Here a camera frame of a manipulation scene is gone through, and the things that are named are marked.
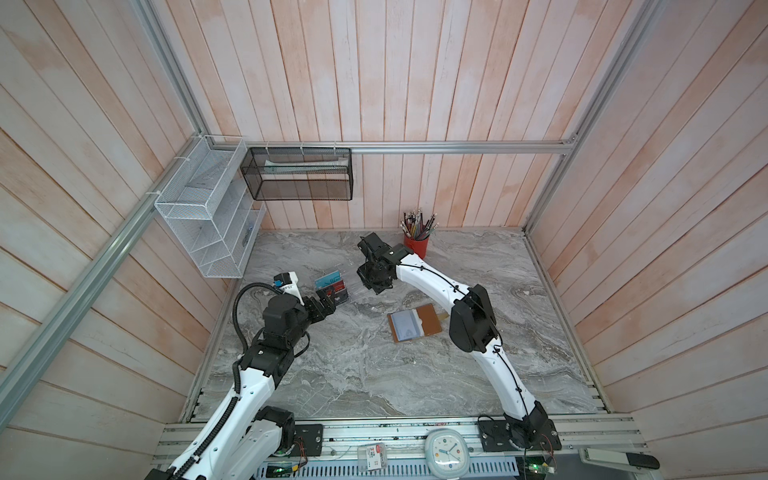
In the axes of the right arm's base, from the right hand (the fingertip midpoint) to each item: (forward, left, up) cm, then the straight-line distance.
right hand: (357, 281), depth 96 cm
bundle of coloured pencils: (+17, -18, +10) cm, 27 cm away
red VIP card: (-1, +6, -2) cm, 7 cm away
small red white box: (-48, -7, -5) cm, 48 cm away
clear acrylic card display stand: (-1, +8, 0) cm, 8 cm away
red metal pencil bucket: (+15, -21, 0) cm, 26 cm away
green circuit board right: (-48, -46, -9) cm, 67 cm away
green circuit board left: (-51, +15, -7) cm, 53 cm away
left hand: (-13, +7, +11) cm, 19 cm away
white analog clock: (-46, -25, -5) cm, 53 cm away
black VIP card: (-3, +6, -4) cm, 8 cm away
